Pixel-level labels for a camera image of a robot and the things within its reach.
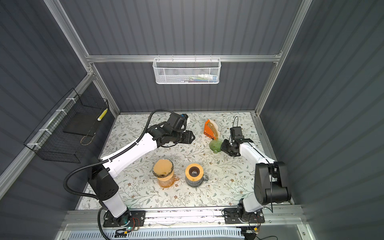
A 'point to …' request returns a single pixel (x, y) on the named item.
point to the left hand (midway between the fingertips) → (193, 137)
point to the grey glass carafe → (196, 183)
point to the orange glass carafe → (167, 184)
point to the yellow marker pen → (102, 114)
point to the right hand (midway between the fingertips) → (224, 149)
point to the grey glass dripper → (157, 175)
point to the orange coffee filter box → (211, 130)
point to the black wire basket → (49, 142)
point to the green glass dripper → (215, 146)
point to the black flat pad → (83, 123)
